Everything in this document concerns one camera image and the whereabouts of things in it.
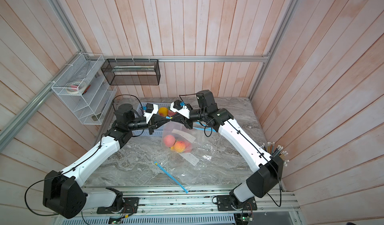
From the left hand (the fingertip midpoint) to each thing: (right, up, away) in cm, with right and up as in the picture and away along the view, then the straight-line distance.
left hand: (168, 121), depth 70 cm
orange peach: (+4, -15, +11) cm, 19 cm away
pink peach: (+10, -16, +15) cm, 24 cm away
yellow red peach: (0, -17, +15) cm, 23 cm away
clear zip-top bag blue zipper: (+3, -10, +13) cm, 16 cm away
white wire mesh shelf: (-42, +8, +8) cm, 44 cm away
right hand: (+2, +2, -1) cm, 3 cm away
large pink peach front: (-1, -12, +11) cm, 16 cm away
